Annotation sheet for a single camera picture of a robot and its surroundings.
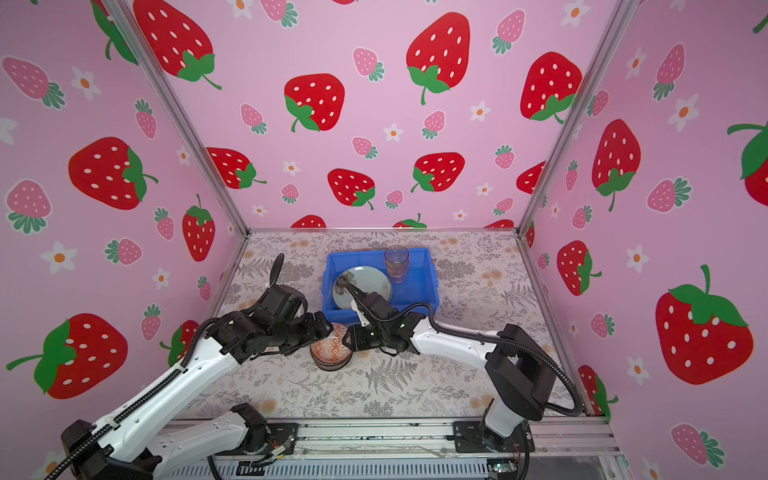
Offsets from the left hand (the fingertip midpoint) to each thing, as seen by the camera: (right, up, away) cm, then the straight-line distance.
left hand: (326, 331), depth 75 cm
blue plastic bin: (+27, +8, +32) cm, 43 cm away
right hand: (+4, -4, +5) cm, 7 cm away
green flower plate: (+7, +11, +28) cm, 31 cm away
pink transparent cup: (+18, +18, +28) cm, 38 cm away
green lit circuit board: (+43, -32, -4) cm, 54 cm away
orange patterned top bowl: (0, -7, +7) cm, 10 cm away
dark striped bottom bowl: (+1, -10, +4) cm, 11 cm away
